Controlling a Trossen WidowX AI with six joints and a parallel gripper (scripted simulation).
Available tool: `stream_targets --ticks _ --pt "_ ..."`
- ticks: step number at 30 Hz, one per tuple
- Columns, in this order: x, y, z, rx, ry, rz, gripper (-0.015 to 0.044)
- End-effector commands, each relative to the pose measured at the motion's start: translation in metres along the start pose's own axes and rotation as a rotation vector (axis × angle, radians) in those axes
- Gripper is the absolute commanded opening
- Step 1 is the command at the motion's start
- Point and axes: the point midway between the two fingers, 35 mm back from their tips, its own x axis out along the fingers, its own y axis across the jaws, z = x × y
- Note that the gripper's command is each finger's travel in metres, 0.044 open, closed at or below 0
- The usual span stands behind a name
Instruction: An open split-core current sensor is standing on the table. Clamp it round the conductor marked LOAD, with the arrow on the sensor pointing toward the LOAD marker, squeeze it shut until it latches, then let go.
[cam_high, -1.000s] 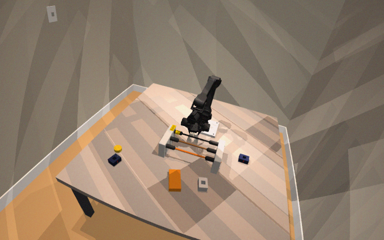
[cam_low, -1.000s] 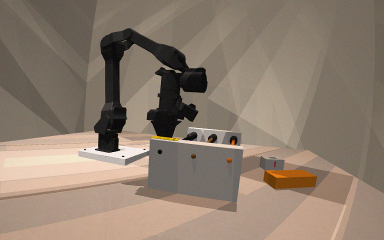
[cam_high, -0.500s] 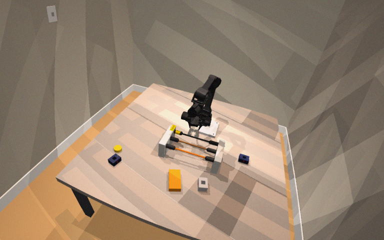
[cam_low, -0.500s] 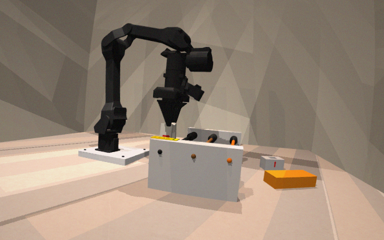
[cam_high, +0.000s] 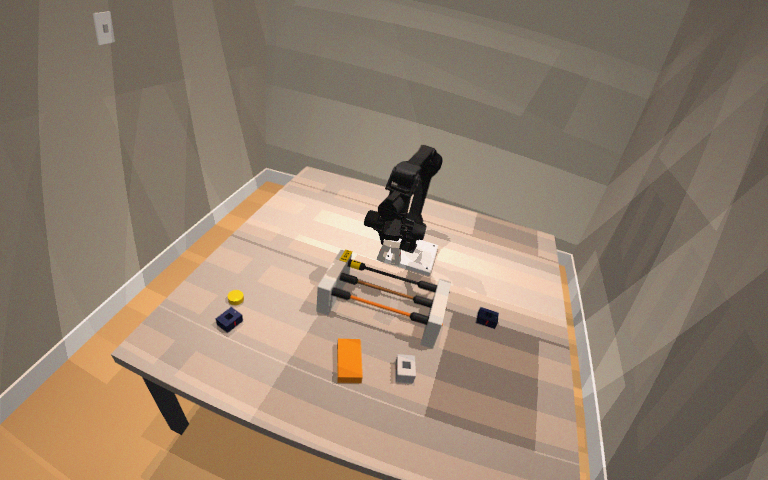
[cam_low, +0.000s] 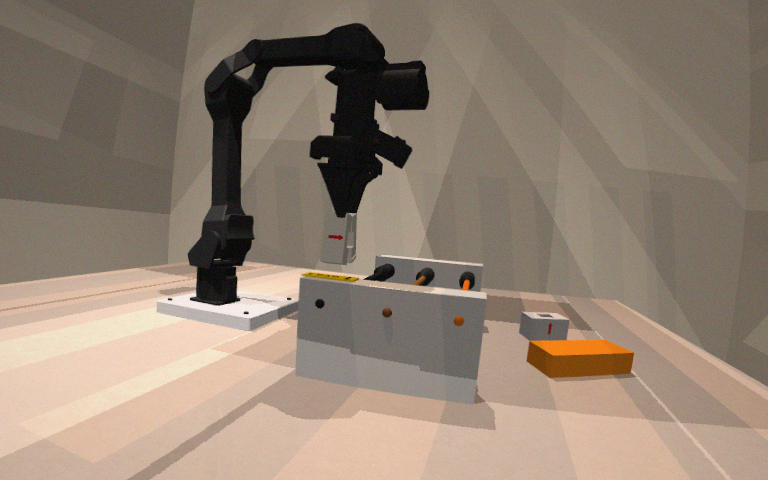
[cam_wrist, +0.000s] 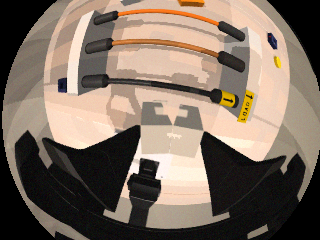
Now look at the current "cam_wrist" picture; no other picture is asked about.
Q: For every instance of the yellow flat cylinder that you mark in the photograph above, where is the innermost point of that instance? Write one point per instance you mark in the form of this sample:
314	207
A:
277	61

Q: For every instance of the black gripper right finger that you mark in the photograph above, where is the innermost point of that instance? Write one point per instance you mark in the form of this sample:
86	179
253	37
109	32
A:
230	174

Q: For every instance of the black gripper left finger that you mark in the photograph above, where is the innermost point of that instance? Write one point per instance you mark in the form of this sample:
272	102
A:
101	168

